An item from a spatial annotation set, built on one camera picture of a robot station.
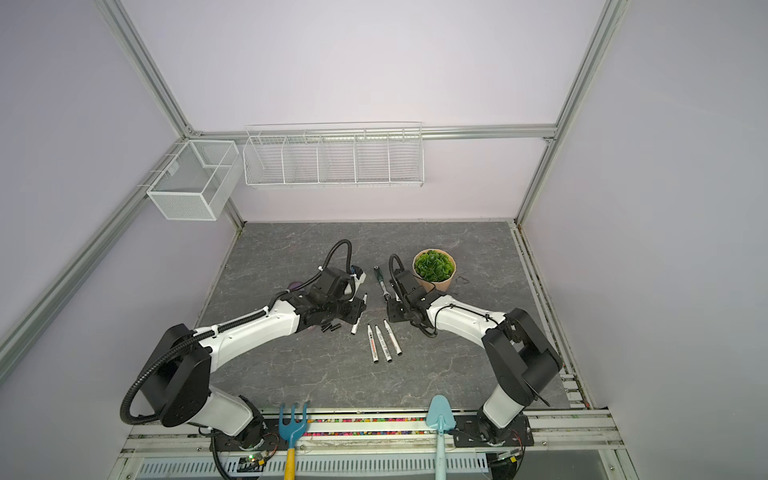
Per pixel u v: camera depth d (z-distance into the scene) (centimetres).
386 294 99
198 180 97
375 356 86
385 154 106
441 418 74
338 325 92
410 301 69
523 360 45
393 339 89
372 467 158
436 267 92
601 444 73
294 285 102
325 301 66
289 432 74
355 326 85
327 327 91
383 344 89
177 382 43
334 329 91
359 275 78
